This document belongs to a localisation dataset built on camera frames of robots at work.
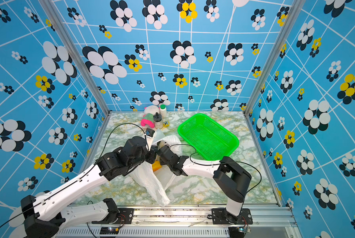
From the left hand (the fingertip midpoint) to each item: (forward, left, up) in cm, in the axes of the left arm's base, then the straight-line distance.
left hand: (160, 146), depth 71 cm
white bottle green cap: (+42, +4, -17) cm, 46 cm away
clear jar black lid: (+30, +6, -16) cm, 35 cm away
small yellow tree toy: (+34, +1, -23) cm, 42 cm away
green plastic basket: (+23, -29, -25) cm, 44 cm away
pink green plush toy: (+34, +14, -18) cm, 41 cm away
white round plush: (+44, +13, -17) cm, 49 cm away
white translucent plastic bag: (-15, 0, -6) cm, 16 cm away
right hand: (+5, -1, -16) cm, 17 cm away
